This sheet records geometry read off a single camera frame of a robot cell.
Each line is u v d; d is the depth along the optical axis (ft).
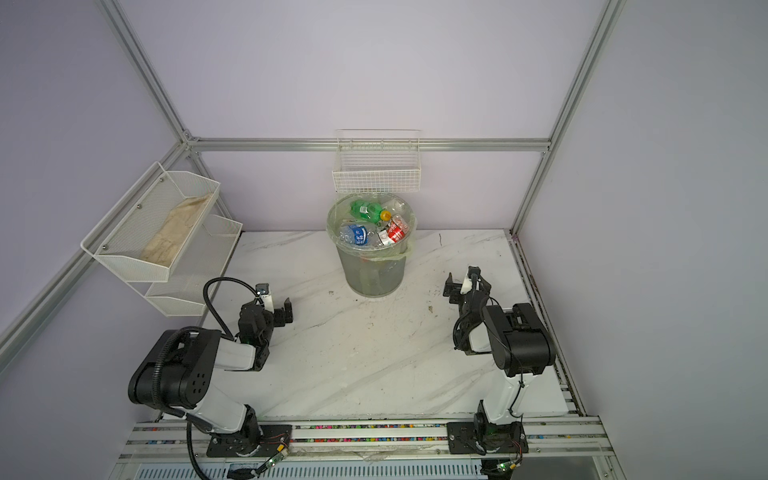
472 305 2.33
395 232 2.62
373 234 2.81
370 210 2.82
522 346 1.62
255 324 2.38
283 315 2.83
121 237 2.27
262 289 2.68
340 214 2.99
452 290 2.84
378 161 3.13
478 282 2.73
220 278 2.44
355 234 2.69
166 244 2.51
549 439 2.47
